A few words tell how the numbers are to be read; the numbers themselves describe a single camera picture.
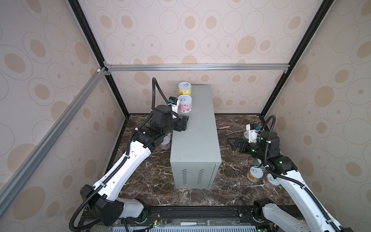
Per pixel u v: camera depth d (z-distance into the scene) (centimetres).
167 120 53
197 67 99
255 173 82
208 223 71
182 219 73
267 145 53
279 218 55
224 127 110
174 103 58
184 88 79
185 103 70
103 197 38
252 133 65
